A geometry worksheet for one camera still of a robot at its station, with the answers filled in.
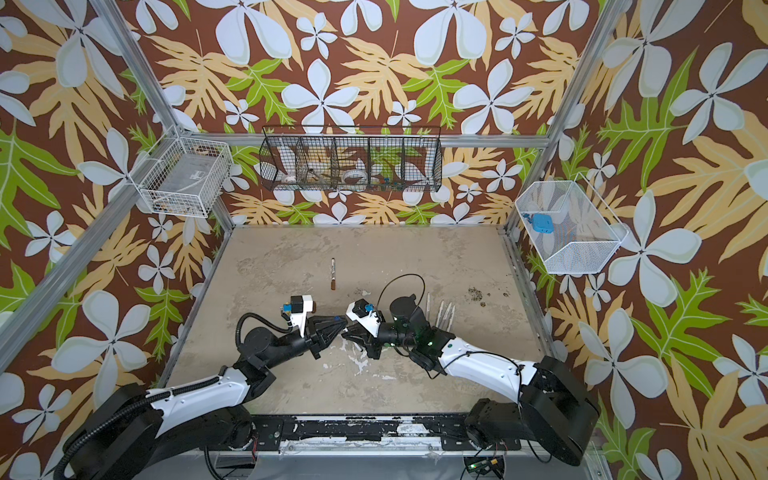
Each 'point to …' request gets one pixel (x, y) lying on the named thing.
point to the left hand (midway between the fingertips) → (342, 317)
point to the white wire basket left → (185, 177)
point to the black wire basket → (351, 158)
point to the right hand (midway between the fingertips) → (344, 335)
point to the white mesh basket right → (586, 231)
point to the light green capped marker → (451, 318)
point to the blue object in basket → (542, 223)
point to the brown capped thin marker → (333, 275)
